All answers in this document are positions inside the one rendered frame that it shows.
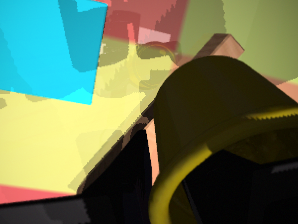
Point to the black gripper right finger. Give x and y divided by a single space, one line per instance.
228 189

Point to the yellow cup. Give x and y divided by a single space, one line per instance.
208 104

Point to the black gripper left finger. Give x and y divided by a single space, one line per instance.
119 195

